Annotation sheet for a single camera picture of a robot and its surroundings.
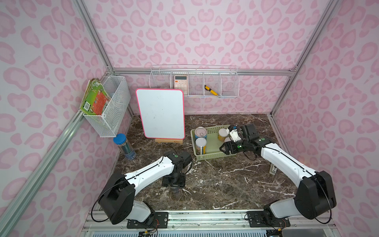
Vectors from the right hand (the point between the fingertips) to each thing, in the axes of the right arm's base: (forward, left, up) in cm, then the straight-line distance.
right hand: (225, 146), depth 84 cm
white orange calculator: (+37, +27, +18) cm, 49 cm away
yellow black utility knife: (+37, +10, +13) cm, 40 cm away
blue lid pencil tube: (0, +58, +6) cm, 58 cm away
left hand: (-19, +27, -8) cm, 34 cm away
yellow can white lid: (+2, +14, -2) cm, 14 cm away
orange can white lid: (+17, -1, -11) cm, 20 cm away
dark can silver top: (-22, +27, -4) cm, 35 cm away
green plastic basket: (+5, +5, -15) cm, 17 cm away
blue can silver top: (+13, +14, -3) cm, 19 cm away
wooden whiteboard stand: (+9, +28, -9) cm, 31 cm away
